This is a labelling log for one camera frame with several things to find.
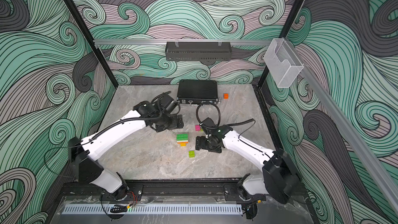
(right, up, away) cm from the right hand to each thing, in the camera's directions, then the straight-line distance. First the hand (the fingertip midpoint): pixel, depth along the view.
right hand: (201, 149), depth 81 cm
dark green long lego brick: (-11, +3, +14) cm, 18 cm away
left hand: (-13, +15, -5) cm, 20 cm away
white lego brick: (-11, +3, +6) cm, 13 cm away
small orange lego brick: (+20, +29, +32) cm, 47 cm away
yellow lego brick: (-10, 0, +7) cm, 12 cm away
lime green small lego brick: (-5, -4, +4) cm, 8 cm away
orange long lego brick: (-10, +2, +7) cm, 12 cm away
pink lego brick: (-2, +9, +14) cm, 17 cm away
